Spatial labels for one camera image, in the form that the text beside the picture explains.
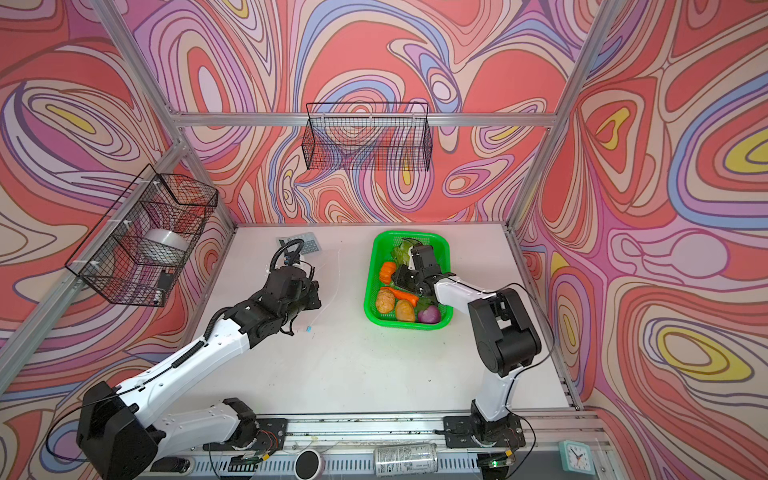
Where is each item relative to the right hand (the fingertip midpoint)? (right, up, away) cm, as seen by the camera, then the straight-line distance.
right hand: (395, 281), depth 96 cm
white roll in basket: (-57, +11, -26) cm, 63 cm away
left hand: (-21, 0, -15) cm, 26 cm away
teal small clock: (+42, -39, -27) cm, 63 cm away
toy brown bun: (+3, -9, -7) cm, 11 cm away
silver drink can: (+3, -37, -30) cm, 48 cm away
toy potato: (-3, -6, -3) cm, 8 cm away
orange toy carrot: (+3, -5, -3) cm, 7 cm away
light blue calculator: (-33, +14, +18) cm, 40 cm away
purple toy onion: (+11, -10, -7) cm, 16 cm away
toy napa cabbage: (+2, +9, +2) cm, 9 cm away
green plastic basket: (-6, +9, +6) cm, 13 cm away
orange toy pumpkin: (-3, +3, +2) cm, 4 cm away
